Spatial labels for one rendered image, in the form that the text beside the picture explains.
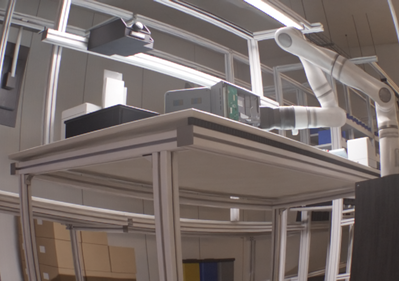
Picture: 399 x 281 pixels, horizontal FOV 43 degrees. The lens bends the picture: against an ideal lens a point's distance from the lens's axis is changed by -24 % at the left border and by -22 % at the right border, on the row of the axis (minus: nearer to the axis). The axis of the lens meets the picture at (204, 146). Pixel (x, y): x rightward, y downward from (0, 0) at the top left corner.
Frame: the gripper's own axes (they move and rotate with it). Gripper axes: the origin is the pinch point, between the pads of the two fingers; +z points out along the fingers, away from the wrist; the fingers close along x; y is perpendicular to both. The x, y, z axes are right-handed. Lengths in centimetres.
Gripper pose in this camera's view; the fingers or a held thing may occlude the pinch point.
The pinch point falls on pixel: (239, 120)
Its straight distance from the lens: 200.9
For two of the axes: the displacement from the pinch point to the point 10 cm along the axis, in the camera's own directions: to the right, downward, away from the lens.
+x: 0.5, 9.9, -1.5
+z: -10.0, 0.5, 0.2
